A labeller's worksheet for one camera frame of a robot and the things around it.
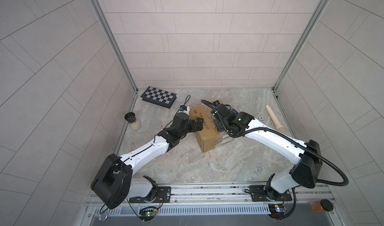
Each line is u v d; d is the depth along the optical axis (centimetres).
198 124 73
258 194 71
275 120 96
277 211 68
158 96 108
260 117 99
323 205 61
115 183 40
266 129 48
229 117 57
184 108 72
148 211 65
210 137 74
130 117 87
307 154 42
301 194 72
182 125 62
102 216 63
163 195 70
